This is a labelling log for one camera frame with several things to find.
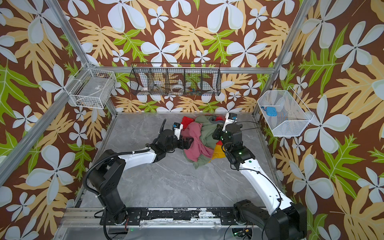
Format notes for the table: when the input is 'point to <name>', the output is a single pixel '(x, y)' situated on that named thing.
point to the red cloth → (186, 121)
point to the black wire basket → (175, 79)
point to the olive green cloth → (207, 139)
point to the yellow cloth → (218, 152)
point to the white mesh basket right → (292, 115)
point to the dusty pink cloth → (193, 130)
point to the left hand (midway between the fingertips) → (188, 135)
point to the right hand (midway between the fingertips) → (216, 123)
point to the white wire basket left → (93, 89)
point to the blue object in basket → (271, 111)
